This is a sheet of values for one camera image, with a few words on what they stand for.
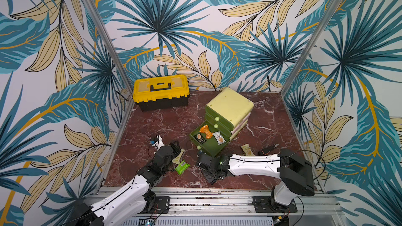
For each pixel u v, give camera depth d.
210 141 0.93
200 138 0.94
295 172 0.44
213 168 0.62
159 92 0.99
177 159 0.86
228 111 0.82
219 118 0.82
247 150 0.90
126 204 0.49
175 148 0.74
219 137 0.93
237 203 0.75
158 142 0.75
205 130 0.97
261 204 0.72
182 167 0.84
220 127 0.87
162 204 0.74
